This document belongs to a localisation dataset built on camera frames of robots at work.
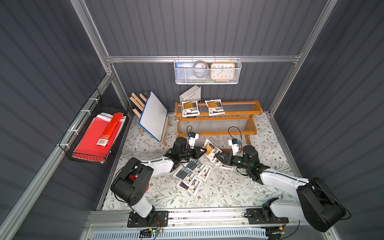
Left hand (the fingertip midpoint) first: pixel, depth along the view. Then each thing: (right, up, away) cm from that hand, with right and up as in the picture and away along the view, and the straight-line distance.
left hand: (208, 152), depth 83 cm
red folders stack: (-57, +4, -17) cm, 59 cm away
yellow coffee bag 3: (+3, +1, +3) cm, 4 cm away
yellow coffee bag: (-10, +24, -3) cm, 26 cm away
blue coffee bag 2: (-13, -14, +3) cm, 19 cm away
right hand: (+5, -3, -2) cm, 6 cm away
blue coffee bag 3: (-7, -10, +6) cm, 13 cm away
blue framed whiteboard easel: (-37, +19, +19) cm, 45 cm away
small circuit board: (-31, -38, -11) cm, 50 cm away
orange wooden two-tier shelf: (+26, +19, +32) cm, 46 cm away
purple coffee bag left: (-9, -21, -1) cm, 23 cm away
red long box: (-50, +7, -14) cm, 53 cm away
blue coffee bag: (+7, -8, +7) cm, 13 cm away
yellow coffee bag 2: (+4, +25, -1) cm, 26 cm away
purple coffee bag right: (+13, -11, +7) cm, 18 cm away
